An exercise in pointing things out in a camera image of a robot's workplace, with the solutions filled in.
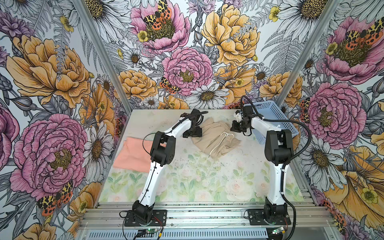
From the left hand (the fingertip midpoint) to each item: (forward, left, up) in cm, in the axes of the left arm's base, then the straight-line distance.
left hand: (193, 139), depth 104 cm
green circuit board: (-51, +19, -1) cm, 55 cm away
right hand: (+3, -27, +3) cm, 27 cm away
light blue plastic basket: (+28, -62, 0) cm, 68 cm away
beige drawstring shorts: (-3, -16, +3) cm, 16 cm away
